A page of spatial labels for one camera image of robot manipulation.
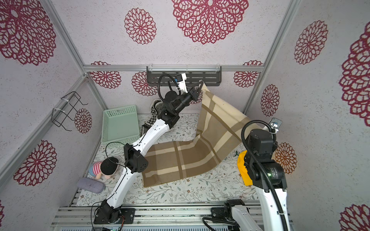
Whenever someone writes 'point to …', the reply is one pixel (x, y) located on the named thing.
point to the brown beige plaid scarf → (219, 135)
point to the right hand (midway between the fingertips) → (262, 132)
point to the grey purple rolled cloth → (91, 184)
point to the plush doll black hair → (108, 167)
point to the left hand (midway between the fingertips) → (203, 81)
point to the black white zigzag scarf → (156, 107)
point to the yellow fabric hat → (246, 178)
